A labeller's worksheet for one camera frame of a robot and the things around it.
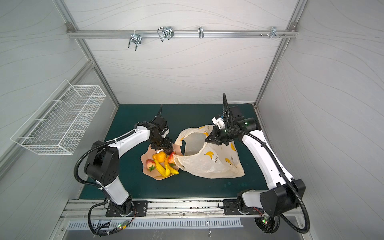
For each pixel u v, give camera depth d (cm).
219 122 69
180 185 80
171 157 86
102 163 47
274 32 76
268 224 72
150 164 82
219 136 63
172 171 77
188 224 70
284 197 39
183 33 78
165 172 77
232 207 73
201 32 78
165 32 77
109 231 66
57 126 68
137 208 73
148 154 88
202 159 71
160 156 86
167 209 75
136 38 79
